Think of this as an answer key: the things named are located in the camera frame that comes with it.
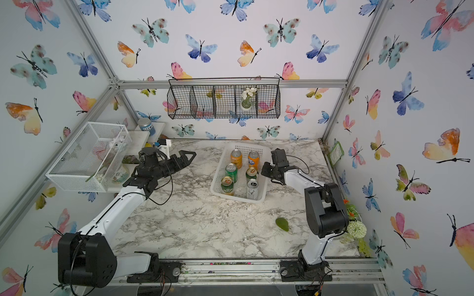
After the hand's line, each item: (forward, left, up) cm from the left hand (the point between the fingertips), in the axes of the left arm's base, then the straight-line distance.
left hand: (191, 154), depth 80 cm
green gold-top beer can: (-7, -15, -14) cm, 21 cm away
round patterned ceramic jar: (-6, +31, -5) cm, 32 cm away
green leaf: (-21, -40, -26) cm, 52 cm away
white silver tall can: (-11, -26, -12) cm, 31 cm away
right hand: (+4, -33, -16) cm, 37 cm away
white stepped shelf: (+12, +29, -3) cm, 32 cm away
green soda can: (+2, -16, -15) cm, 22 cm away
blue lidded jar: (+24, +28, -3) cm, 37 cm away
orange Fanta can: (+9, -28, -15) cm, 33 cm away
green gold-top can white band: (-1, -26, -14) cm, 30 cm away
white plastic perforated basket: (-5, -20, -24) cm, 32 cm away
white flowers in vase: (+30, -25, +5) cm, 39 cm away
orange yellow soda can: (+10, -19, -15) cm, 26 cm away
